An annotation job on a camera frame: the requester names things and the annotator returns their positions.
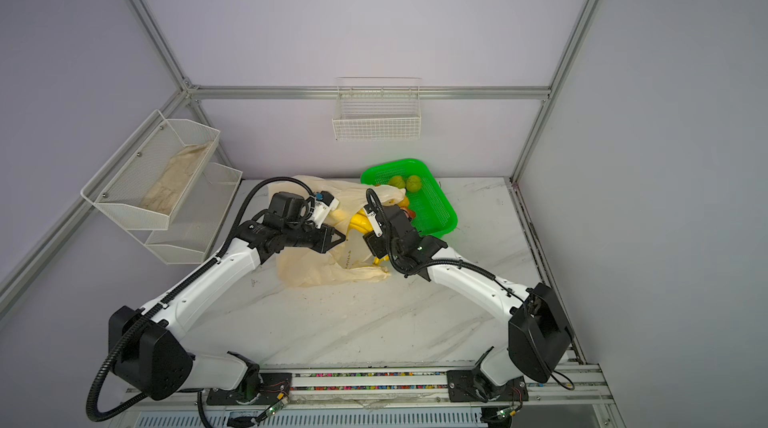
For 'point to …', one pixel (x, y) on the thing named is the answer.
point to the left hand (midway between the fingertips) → (341, 239)
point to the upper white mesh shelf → (147, 181)
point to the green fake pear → (397, 181)
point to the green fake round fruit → (413, 183)
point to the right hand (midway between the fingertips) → (374, 226)
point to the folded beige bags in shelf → (163, 195)
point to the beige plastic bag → (348, 263)
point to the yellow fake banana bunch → (360, 220)
